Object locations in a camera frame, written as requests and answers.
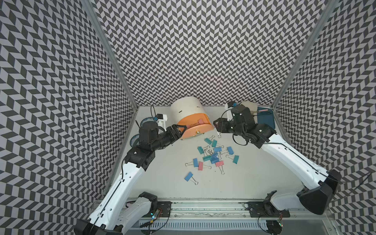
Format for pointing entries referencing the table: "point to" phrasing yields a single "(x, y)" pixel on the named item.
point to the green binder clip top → (209, 140)
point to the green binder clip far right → (236, 159)
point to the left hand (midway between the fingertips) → (184, 131)
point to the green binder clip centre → (206, 158)
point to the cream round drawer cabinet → (182, 107)
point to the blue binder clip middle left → (194, 162)
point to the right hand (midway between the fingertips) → (218, 125)
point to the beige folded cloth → (252, 106)
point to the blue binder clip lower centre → (214, 159)
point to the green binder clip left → (200, 150)
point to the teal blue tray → (266, 117)
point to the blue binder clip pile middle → (215, 153)
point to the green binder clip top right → (214, 143)
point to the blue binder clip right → (230, 150)
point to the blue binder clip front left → (189, 176)
